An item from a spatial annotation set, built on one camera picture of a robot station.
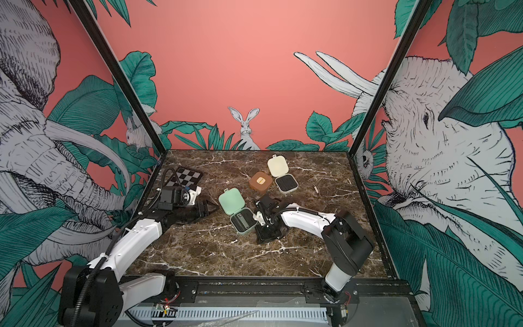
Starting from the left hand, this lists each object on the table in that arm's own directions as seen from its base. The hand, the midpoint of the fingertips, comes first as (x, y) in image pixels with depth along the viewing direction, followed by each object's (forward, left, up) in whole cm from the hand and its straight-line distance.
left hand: (216, 207), depth 82 cm
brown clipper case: (+20, -18, -11) cm, 30 cm away
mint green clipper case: (0, -10, -13) cm, 16 cm away
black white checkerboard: (+24, +21, -10) cm, 33 cm away
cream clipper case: (+29, -28, -10) cm, 41 cm away
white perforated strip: (-35, -5, -13) cm, 38 cm away
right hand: (-11, -16, -9) cm, 21 cm away
